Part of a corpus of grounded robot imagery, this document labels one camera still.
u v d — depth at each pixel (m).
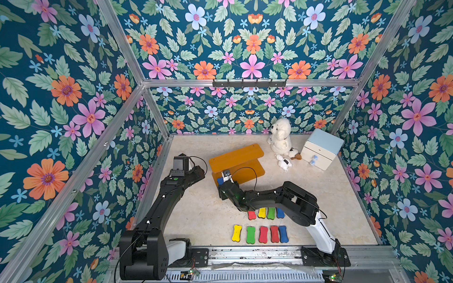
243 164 0.95
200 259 0.73
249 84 0.94
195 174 0.76
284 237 0.78
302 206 0.54
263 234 0.81
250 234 0.80
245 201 0.72
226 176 0.82
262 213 0.84
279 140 0.99
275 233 0.79
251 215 0.84
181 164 0.65
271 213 0.84
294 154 1.06
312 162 1.02
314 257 0.72
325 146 0.95
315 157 0.98
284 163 1.01
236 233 0.79
